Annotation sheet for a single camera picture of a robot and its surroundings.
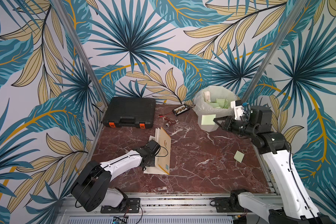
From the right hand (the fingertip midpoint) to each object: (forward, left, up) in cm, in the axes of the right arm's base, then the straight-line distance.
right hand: (214, 120), depth 66 cm
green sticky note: (+2, +2, -2) cm, 4 cm away
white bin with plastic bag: (+31, -11, -18) cm, 38 cm away
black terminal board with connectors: (+37, +11, -32) cm, 50 cm away
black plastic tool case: (+31, +51, -27) cm, 65 cm away
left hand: (-7, +34, -33) cm, 48 cm away
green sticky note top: (-2, -25, -36) cm, 44 cm away
